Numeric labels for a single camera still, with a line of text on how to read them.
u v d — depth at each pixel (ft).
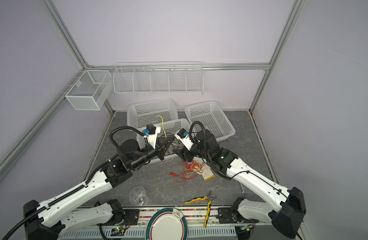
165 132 2.00
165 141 2.04
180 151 2.00
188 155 2.03
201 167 2.87
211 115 3.82
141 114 3.83
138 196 2.64
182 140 1.97
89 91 3.17
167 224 2.33
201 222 2.40
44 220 1.28
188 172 2.86
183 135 1.92
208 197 2.59
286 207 1.27
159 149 1.84
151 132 1.77
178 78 3.47
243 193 2.64
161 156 1.90
